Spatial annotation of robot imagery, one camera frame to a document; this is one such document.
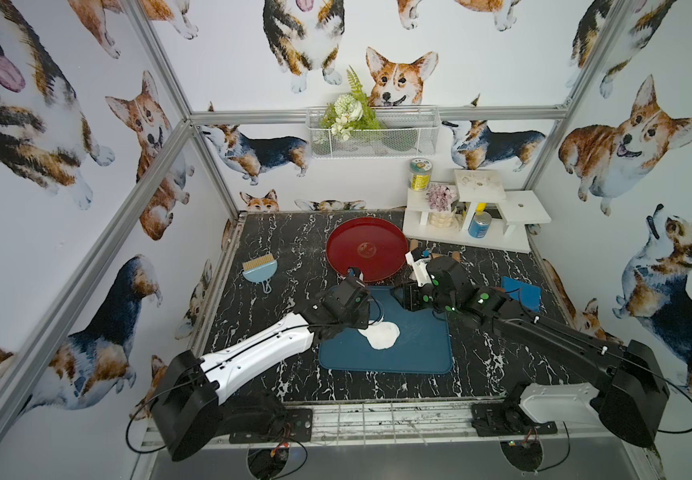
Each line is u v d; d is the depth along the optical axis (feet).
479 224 3.50
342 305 1.99
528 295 3.26
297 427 2.41
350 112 2.56
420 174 3.39
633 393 1.31
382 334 2.89
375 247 3.60
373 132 2.76
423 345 2.91
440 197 3.15
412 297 2.23
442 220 3.67
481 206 3.48
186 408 1.31
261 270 3.41
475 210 3.48
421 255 2.31
